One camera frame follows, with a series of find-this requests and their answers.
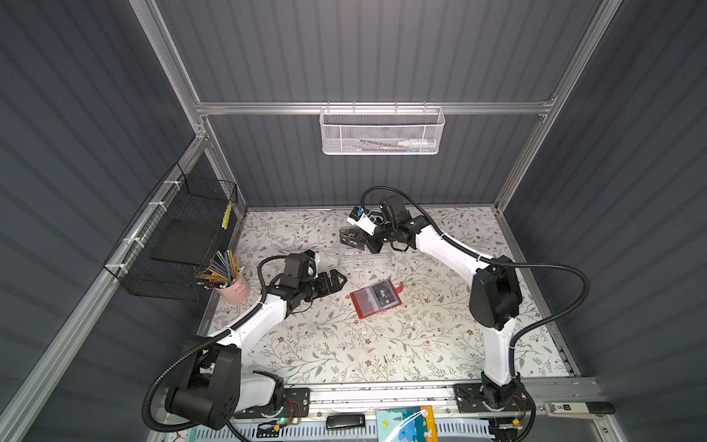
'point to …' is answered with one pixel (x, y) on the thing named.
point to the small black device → (342, 421)
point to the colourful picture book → (418, 429)
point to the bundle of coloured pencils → (224, 268)
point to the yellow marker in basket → (226, 216)
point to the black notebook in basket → (188, 240)
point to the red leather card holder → (376, 297)
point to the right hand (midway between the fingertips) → (362, 235)
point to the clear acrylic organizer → (364, 235)
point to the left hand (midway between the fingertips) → (338, 285)
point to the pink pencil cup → (237, 294)
